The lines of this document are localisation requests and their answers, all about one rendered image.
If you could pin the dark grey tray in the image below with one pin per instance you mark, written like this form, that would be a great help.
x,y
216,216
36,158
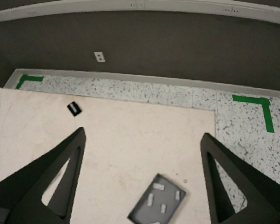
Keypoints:
x,y
144,214

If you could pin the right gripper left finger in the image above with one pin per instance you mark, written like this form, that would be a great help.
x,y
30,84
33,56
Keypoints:
x,y
21,192

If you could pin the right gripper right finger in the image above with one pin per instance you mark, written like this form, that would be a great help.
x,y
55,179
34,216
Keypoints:
x,y
262,193

